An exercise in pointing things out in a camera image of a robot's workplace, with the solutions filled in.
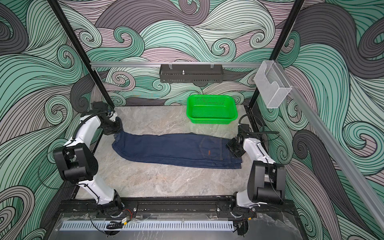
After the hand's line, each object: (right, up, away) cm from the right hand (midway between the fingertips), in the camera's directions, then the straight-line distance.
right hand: (229, 148), depth 89 cm
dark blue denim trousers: (-25, -2, +9) cm, 26 cm away
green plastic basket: (-6, +26, +29) cm, 40 cm away
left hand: (-67, +12, -1) cm, 68 cm away
